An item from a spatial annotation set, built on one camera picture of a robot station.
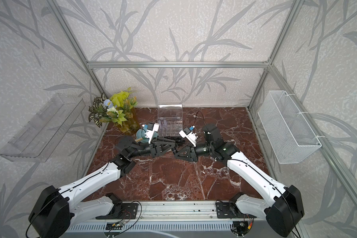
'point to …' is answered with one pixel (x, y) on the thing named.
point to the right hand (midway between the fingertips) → (177, 155)
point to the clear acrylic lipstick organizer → (170, 119)
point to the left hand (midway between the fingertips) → (173, 148)
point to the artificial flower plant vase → (118, 109)
